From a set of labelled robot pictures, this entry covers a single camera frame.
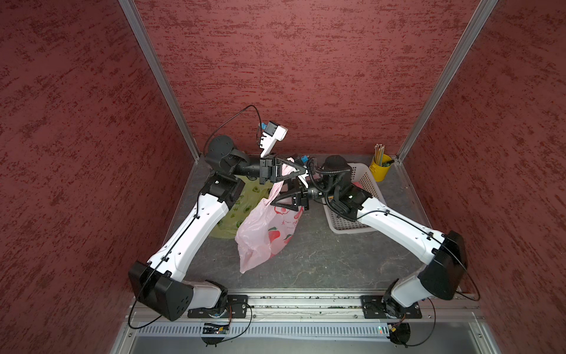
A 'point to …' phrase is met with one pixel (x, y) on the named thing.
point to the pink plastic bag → (267, 230)
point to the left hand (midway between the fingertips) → (300, 177)
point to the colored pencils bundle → (379, 152)
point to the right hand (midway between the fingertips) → (271, 203)
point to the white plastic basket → (362, 175)
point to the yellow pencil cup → (381, 172)
